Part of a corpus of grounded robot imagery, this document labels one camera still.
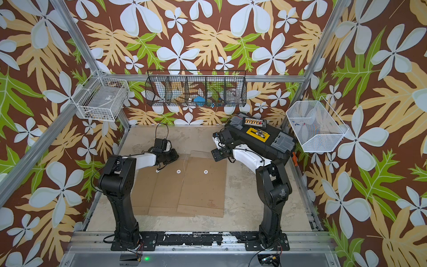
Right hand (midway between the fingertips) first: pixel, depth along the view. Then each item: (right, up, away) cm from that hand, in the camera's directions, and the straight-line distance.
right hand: (218, 151), depth 96 cm
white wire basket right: (+51, +13, -12) cm, 54 cm away
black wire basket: (-15, +38, +2) cm, 41 cm away
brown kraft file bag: (-9, -21, -4) cm, 23 cm away
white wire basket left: (-62, +29, -10) cm, 69 cm away
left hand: (-24, -1, +8) cm, 26 cm away
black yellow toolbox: (+31, +4, -8) cm, 33 cm away
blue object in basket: (-11, +30, -1) cm, 32 cm away
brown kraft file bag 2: (-27, -20, -5) cm, 34 cm away
